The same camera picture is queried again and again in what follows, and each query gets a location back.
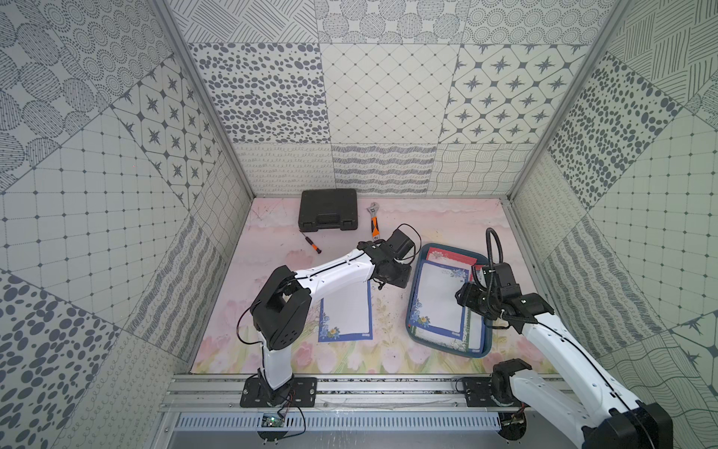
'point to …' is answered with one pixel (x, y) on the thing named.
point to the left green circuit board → (271, 420)
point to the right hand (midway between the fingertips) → (466, 301)
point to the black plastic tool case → (322, 209)
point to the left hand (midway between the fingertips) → (414, 283)
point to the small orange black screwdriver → (315, 247)
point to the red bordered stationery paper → (443, 256)
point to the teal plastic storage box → (478, 335)
